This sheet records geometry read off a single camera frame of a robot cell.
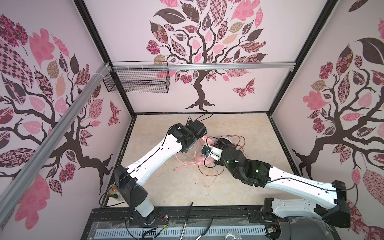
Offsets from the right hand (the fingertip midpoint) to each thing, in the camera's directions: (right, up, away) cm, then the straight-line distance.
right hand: (218, 140), depth 69 cm
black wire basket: (-47, +39, +25) cm, 66 cm away
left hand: (-21, -1, +5) cm, 22 cm away
